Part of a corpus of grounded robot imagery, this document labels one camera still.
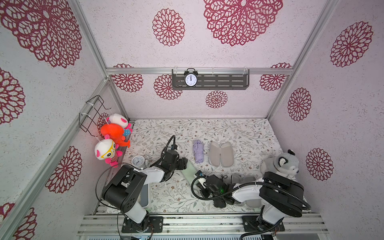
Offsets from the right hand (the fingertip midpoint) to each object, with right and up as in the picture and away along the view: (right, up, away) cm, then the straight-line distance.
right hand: (196, 184), depth 87 cm
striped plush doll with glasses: (-49, +21, -7) cm, 54 cm away
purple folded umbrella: (+2, +20, +13) cm, 24 cm away
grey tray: (-28, -5, -9) cm, 30 cm away
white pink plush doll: (-49, +38, +8) cm, 62 cm away
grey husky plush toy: (+44, +14, -12) cm, 48 cm away
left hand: (-8, +12, +8) cm, 16 cm away
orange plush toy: (-49, +30, +2) cm, 57 cm away
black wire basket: (-55, +37, -11) cm, 67 cm away
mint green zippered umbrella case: (-4, +6, +1) cm, 8 cm away
